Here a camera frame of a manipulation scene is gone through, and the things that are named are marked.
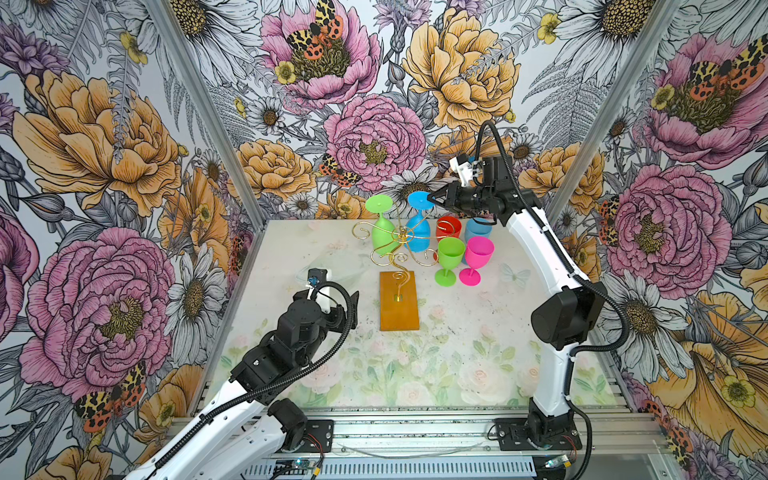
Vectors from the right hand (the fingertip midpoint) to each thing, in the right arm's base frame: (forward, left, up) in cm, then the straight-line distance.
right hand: (431, 205), depth 80 cm
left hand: (-23, +24, -9) cm, 34 cm away
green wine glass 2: (-4, +13, -9) cm, 16 cm away
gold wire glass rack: (-9, +9, -11) cm, 17 cm away
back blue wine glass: (0, +3, -11) cm, 11 cm away
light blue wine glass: (+9, -17, -19) cm, 27 cm away
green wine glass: (+1, -8, -20) cm, 22 cm away
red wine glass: (+8, -8, -17) cm, 20 cm away
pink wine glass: (-3, -15, -18) cm, 24 cm away
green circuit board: (-52, +34, -33) cm, 71 cm away
